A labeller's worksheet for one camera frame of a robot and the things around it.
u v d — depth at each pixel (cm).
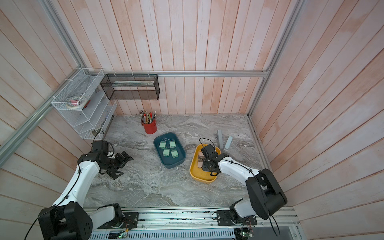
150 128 107
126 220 73
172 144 101
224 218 73
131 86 102
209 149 72
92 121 79
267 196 43
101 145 66
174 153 96
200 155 94
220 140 98
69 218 39
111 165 68
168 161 92
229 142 101
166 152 96
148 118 100
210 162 65
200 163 90
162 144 100
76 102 69
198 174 90
